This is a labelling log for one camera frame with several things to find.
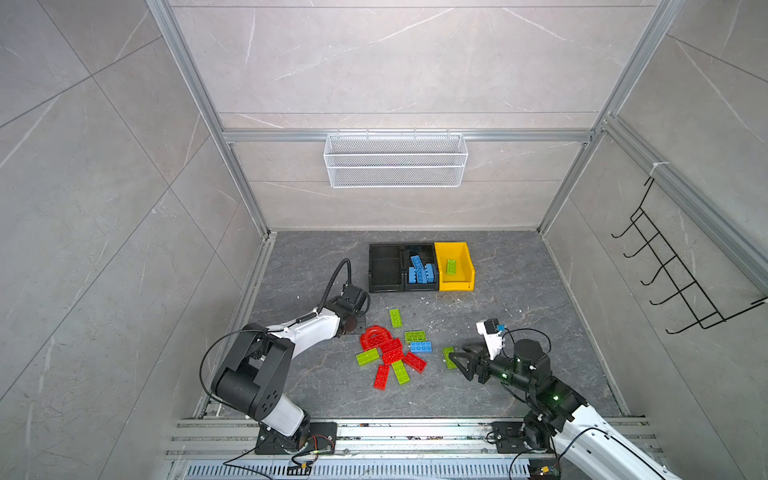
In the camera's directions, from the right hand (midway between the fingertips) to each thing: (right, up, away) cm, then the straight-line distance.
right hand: (456, 349), depth 78 cm
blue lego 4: (-7, +18, +25) cm, 32 cm away
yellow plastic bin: (+9, +17, +27) cm, 33 cm away
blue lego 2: (-4, +19, +26) cm, 33 cm away
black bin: (-4, +25, +33) cm, 42 cm away
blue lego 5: (-8, -3, +10) cm, 14 cm away
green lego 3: (-24, -5, +8) cm, 26 cm away
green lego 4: (-10, 0, +12) cm, 16 cm away
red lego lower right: (-10, -6, +8) cm, 15 cm away
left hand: (-29, +5, +15) cm, 34 cm away
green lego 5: (-15, -8, +5) cm, 18 cm away
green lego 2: (-16, +4, +18) cm, 24 cm away
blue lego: (-8, +22, +30) cm, 38 cm away
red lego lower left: (-20, -9, +4) cm, 23 cm away
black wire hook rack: (+49, +16, -13) cm, 53 cm away
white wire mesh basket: (-16, +58, +23) cm, 64 cm away
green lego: (+5, +21, +30) cm, 36 cm away
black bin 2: (-19, +20, +35) cm, 45 cm away
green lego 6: (-3, -2, -4) cm, 5 cm away
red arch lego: (-22, 0, +13) cm, 26 cm away
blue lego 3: (-10, +18, +26) cm, 33 cm away
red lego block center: (-17, -3, +10) cm, 20 cm away
